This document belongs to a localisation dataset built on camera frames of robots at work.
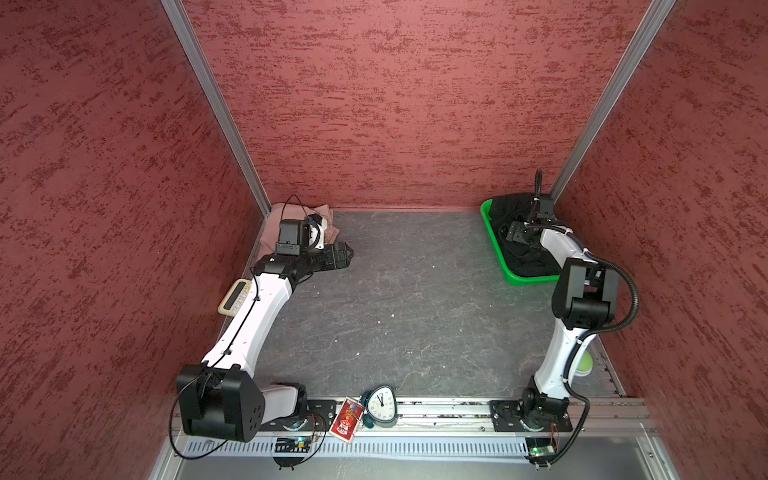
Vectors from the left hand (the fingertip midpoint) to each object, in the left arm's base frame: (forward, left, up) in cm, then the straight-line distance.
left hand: (338, 259), depth 81 cm
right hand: (+18, -60, -11) cm, 64 cm away
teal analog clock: (-33, -13, -16) cm, 39 cm away
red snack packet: (-36, -4, -18) cm, 40 cm away
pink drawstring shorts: (+35, +24, -17) cm, 46 cm away
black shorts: (+11, -60, -14) cm, 63 cm away
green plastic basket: (+31, -50, -12) cm, 60 cm away
